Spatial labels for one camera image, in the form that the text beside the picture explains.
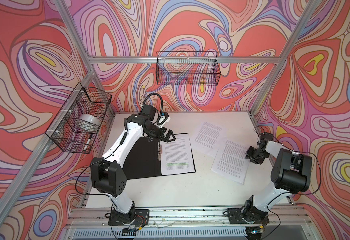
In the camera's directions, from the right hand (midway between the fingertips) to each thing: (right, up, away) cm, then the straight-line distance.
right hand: (249, 160), depth 94 cm
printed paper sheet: (-23, +13, +11) cm, 29 cm away
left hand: (-50, +17, -13) cm, 55 cm away
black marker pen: (-90, +14, -21) cm, 94 cm away
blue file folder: (-68, -1, 0) cm, 68 cm away
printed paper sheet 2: (-12, 0, 0) cm, 12 cm away
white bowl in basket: (-90, +26, -20) cm, 96 cm away
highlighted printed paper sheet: (-46, +3, +2) cm, 46 cm away
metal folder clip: (-58, +6, +3) cm, 58 cm away
